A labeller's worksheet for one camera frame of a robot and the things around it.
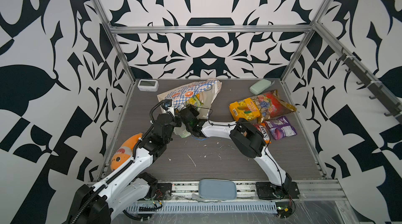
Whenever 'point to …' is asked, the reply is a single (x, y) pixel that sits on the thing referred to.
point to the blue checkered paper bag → (202, 96)
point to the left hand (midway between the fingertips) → (175, 105)
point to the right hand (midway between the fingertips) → (188, 104)
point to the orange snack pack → (263, 129)
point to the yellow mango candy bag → (245, 108)
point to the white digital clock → (149, 85)
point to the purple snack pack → (280, 127)
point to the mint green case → (259, 86)
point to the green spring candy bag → (195, 100)
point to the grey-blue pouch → (216, 189)
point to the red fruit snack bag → (270, 105)
